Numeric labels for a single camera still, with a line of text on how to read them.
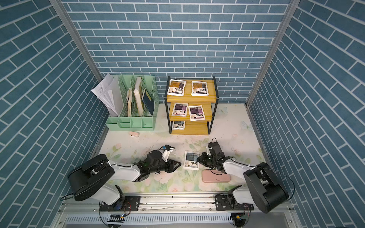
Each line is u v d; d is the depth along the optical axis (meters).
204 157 0.80
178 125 1.05
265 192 0.43
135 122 1.04
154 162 0.68
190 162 0.87
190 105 0.96
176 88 0.79
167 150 0.79
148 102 1.06
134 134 0.99
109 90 0.89
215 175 0.75
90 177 0.45
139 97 0.94
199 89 0.79
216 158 0.71
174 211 0.72
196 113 0.91
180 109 0.93
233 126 1.09
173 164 0.77
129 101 0.94
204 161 0.79
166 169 0.77
